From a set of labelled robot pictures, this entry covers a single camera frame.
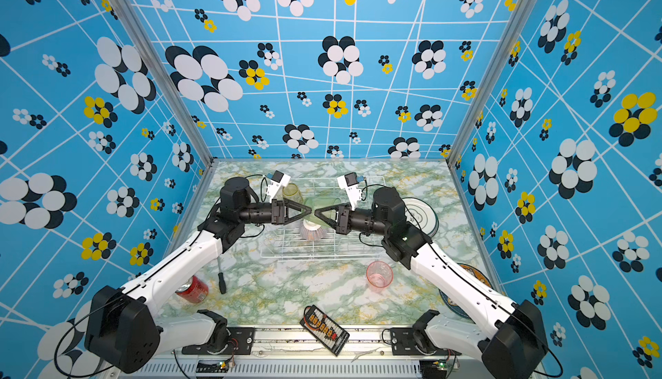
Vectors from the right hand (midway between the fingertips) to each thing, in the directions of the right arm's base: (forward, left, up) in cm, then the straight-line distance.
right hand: (318, 215), depth 65 cm
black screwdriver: (-8, +34, -30) cm, 46 cm away
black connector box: (-21, 0, -29) cm, 36 cm away
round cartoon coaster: (-13, -40, -32) cm, 53 cm away
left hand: (+2, +3, -3) cm, 5 cm away
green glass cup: (+5, +1, -2) cm, 6 cm away
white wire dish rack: (+8, +15, -30) cm, 34 cm away
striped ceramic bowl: (+9, +5, -24) cm, 26 cm away
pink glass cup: (-4, -18, -30) cm, 35 cm away
